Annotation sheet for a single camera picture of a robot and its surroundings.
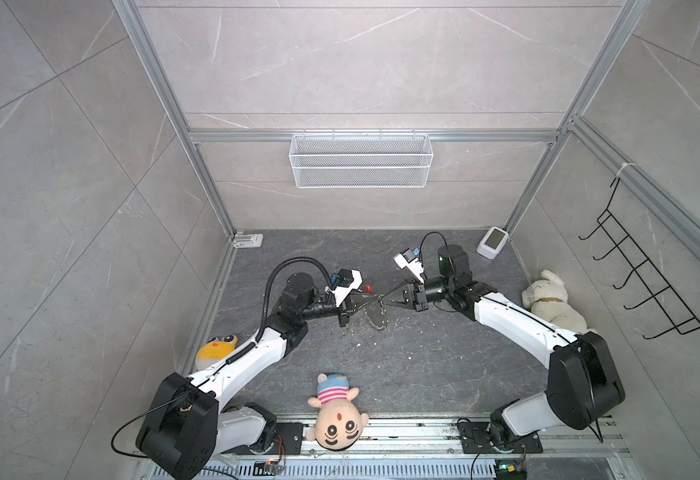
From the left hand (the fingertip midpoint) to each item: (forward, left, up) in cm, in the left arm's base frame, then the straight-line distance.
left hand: (375, 291), depth 71 cm
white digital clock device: (+34, -49, -22) cm, 64 cm away
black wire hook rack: (-14, -60, +8) cm, 62 cm away
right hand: (-1, -2, -3) cm, 4 cm away
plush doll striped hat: (-24, +10, -18) cm, 32 cm away
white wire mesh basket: (+51, +1, +3) cm, 51 cm away
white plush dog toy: (+7, -55, -18) cm, 59 cm away
